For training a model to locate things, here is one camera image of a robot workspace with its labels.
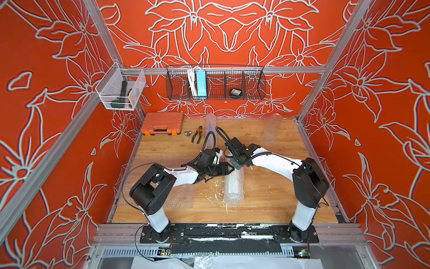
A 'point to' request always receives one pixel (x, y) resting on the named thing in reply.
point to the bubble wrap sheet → (183, 197)
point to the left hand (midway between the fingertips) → (231, 169)
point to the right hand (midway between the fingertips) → (236, 158)
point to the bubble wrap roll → (234, 188)
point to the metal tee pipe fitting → (188, 133)
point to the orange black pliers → (200, 130)
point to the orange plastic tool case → (162, 123)
